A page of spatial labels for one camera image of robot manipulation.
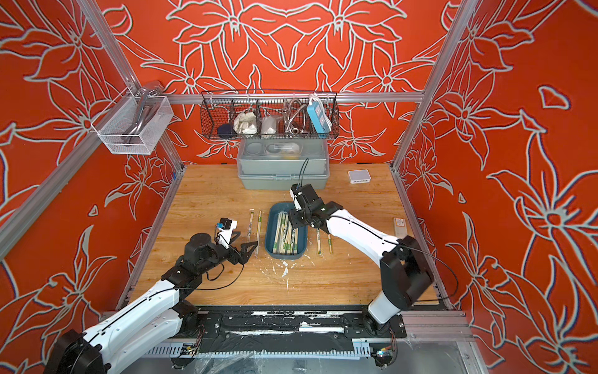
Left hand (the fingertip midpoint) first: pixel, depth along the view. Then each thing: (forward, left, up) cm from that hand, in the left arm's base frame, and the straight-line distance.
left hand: (248, 237), depth 80 cm
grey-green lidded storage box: (+36, -5, +1) cm, 37 cm away
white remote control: (+14, -59, -11) cm, 62 cm away
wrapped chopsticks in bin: (+6, -12, -12) cm, 18 cm away
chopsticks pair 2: (+8, 0, -12) cm, 15 cm away
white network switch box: (+43, -46, -11) cm, 64 cm away
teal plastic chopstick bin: (+15, -5, -10) cm, 19 cm away
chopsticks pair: (+6, -25, -12) cm, 29 cm away
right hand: (+9, -13, +1) cm, 16 cm away
